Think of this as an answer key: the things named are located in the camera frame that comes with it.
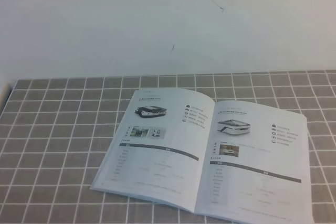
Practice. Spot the white robot catalogue book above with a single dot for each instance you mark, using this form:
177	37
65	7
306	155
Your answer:
233	160

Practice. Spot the grey checked tablecloth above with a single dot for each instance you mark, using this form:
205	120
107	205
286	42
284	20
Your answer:
55	133

